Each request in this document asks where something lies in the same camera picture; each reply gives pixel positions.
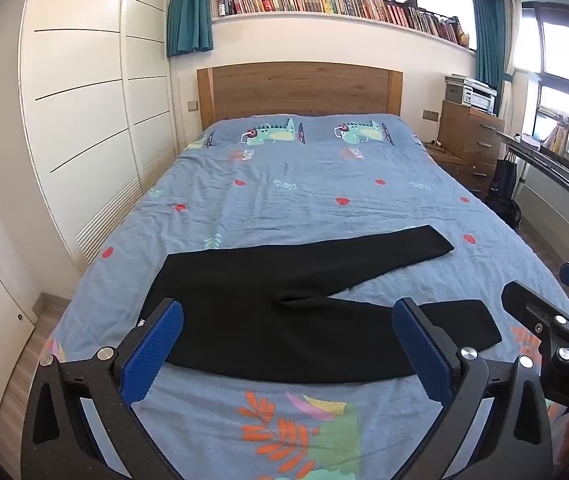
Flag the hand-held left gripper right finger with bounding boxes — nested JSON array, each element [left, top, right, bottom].
[[392, 298, 555, 480]]

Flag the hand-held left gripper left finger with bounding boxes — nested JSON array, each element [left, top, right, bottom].
[[20, 298, 185, 480]]

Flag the black pants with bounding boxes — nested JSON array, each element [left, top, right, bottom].
[[137, 225, 503, 385]]

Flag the dark desk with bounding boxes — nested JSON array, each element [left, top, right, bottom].
[[497, 130, 569, 221]]

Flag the black bag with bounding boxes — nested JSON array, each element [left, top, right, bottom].
[[487, 159, 523, 231]]

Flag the wooden dresser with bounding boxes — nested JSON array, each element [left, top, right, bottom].
[[437, 100, 507, 193]]

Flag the white printer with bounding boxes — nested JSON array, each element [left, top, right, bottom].
[[445, 74, 498, 113]]

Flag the blue dinosaur print pillow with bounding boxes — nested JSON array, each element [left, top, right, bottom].
[[310, 115, 422, 149], [199, 116, 315, 149]]

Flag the teal curtain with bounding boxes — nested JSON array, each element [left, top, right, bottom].
[[471, 0, 515, 116], [166, 0, 214, 57]]

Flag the wooden headboard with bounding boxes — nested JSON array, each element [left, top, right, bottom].
[[197, 61, 404, 131]]

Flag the white wardrobe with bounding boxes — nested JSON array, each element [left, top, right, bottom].
[[18, 0, 180, 267]]

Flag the row of books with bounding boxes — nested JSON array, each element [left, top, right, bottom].
[[209, 0, 471, 47]]

